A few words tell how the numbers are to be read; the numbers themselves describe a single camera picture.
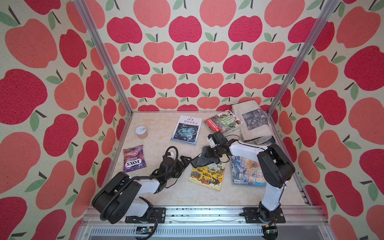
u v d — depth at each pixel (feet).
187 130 3.58
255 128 3.39
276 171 1.62
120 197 1.44
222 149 2.34
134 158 3.04
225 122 3.65
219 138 2.54
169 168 2.25
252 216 2.41
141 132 3.34
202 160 2.91
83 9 2.31
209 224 2.41
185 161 2.64
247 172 2.83
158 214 2.45
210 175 2.89
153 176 2.33
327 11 2.31
